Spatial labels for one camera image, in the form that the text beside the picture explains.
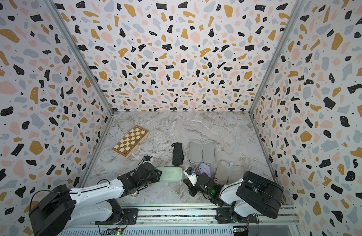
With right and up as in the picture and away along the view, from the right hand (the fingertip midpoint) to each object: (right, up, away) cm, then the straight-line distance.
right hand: (184, 182), depth 83 cm
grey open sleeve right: (+24, +3, +4) cm, 25 cm away
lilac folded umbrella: (+12, +7, +4) cm, 14 cm away
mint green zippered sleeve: (-8, +4, +2) cm, 10 cm away
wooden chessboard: (-39, +19, +14) cm, 46 cm away
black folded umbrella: (-5, +13, +12) cm, 18 cm away
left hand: (-13, +4, +3) cm, 14 cm away
